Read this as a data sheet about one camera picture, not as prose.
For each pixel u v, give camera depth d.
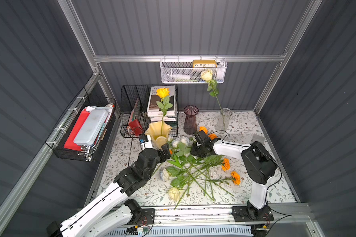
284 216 0.70
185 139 0.98
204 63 0.87
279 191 0.81
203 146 0.74
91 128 0.69
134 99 1.15
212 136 1.01
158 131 0.89
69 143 0.66
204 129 1.05
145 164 0.51
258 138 1.05
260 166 0.51
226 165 0.87
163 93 0.79
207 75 0.79
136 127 0.99
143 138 0.63
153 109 0.89
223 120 0.98
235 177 0.82
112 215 0.57
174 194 0.77
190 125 1.12
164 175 0.83
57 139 0.61
